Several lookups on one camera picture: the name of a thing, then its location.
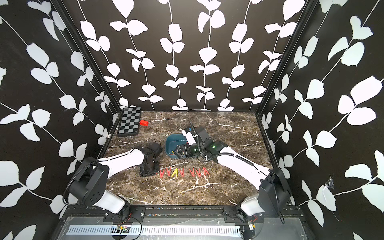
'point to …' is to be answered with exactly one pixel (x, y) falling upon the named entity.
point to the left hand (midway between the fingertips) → (156, 171)
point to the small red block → (144, 123)
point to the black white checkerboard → (129, 122)
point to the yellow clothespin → (175, 172)
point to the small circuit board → (122, 229)
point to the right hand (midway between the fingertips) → (179, 148)
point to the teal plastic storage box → (171, 142)
